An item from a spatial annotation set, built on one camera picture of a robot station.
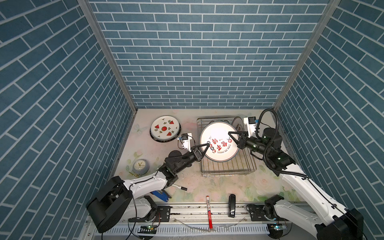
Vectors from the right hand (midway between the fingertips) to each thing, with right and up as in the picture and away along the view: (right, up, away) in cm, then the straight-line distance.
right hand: (227, 132), depth 71 cm
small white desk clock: (-47, -21, +14) cm, 54 cm away
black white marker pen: (-24, -31, +11) cm, 41 cm away
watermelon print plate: (-38, +1, +35) cm, 52 cm away
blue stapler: (-32, -34, +7) cm, 47 cm away
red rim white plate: (-2, -7, +1) cm, 8 cm away
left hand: (-8, -8, +1) cm, 11 cm away
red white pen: (-8, -41, +3) cm, 42 cm away
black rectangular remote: (+3, -37, +3) cm, 37 cm away
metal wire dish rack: (+8, -15, +1) cm, 17 cm away
